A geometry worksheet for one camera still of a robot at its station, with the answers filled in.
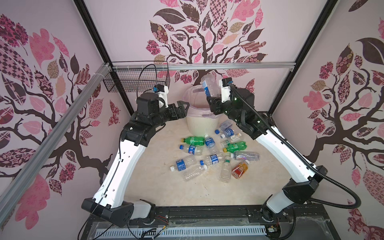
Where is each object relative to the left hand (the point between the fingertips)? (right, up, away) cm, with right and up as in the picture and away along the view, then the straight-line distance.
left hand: (182, 108), depth 64 cm
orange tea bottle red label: (+30, -34, +19) cm, 49 cm away
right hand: (+14, +7, +1) cm, 16 cm away
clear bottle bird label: (+26, -19, +34) cm, 47 cm away
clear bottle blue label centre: (-3, -31, +22) cm, 38 cm away
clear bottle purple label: (+38, -26, +27) cm, 54 cm away
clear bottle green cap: (+24, -37, +23) cm, 50 cm away
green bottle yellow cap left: (+7, -18, +34) cm, 39 cm away
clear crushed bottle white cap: (+5, -36, +24) cm, 43 cm away
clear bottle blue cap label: (+4, -23, +29) cm, 37 cm away
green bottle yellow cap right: (+32, -22, +30) cm, 49 cm away
